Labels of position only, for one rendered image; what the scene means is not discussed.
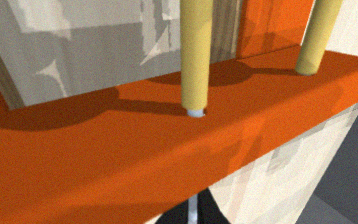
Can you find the yellow cylinder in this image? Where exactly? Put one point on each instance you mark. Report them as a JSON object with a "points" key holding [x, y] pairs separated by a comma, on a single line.
{"points": [[195, 39]]}

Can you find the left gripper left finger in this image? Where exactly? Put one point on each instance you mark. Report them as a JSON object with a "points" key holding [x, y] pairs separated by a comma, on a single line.
{"points": [[176, 215]]}

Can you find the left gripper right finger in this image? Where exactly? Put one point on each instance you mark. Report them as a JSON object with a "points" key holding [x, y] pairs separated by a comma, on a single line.
{"points": [[208, 211]]}

